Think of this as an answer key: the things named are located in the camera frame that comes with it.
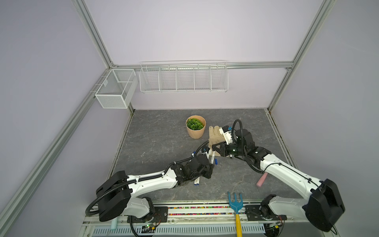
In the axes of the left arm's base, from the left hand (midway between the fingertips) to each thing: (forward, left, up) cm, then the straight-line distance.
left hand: (213, 168), depth 78 cm
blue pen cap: (+8, -4, -11) cm, 15 cm away
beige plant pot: (+26, +6, -4) cm, 27 cm away
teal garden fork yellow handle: (-17, -11, -10) cm, 23 cm away
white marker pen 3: (-3, +9, -11) cm, 14 cm away
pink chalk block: (-6, -27, -10) cm, 29 cm away
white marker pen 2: (+2, -8, +9) cm, 13 cm away
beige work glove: (+26, -6, -10) cm, 28 cm away
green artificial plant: (+30, +8, +1) cm, 32 cm away
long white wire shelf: (+58, +13, +18) cm, 62 cm away
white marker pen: (+5, 0, +4) cm, 6 cm away
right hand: (+9, -1, +6) cm, 11 cm away
